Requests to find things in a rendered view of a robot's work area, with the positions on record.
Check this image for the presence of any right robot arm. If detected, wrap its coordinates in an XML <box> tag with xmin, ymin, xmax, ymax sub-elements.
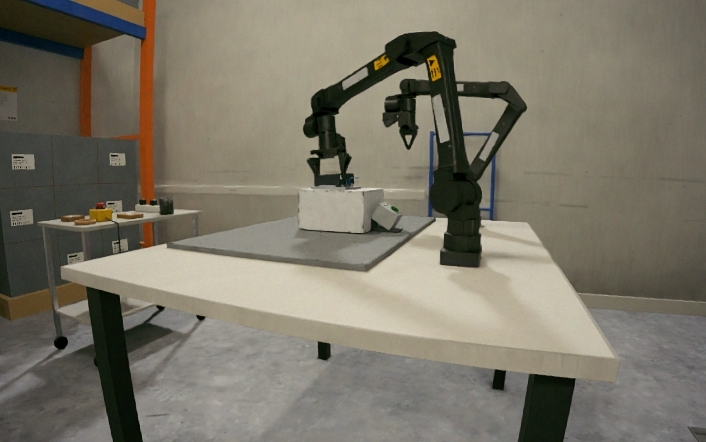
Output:
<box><xmin>382</xmin><ymin>78</ymin><xmax>528</xmax><ymax>182</ymax></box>

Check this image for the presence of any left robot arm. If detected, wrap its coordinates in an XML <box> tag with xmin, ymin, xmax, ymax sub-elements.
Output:
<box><xmin>303</xmin><ymin>31</ymin><xmax>482</xmax><ymax>261</ymax></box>

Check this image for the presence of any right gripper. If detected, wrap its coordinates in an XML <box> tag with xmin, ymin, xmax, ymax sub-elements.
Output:
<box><xmin>398</xmin><ymin>111</ymin><xmax>419</xmax><ymax>150</ymax></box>

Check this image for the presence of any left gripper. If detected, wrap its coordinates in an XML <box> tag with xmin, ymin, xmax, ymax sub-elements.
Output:
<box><xmin>306</xmin><ymin>131</ymin><xmax>352</xmax><ymax>179</ymax></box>

